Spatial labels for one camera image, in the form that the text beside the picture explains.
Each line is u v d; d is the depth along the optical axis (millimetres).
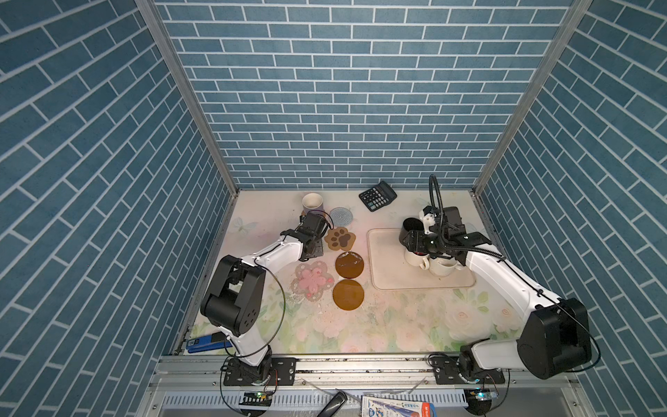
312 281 915
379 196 1160
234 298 469
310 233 735
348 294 893
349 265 966
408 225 963
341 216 1118
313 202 1107
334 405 655
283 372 740
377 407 680
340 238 1048
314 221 753
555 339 413
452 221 652
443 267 869
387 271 940
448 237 649
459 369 728
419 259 915
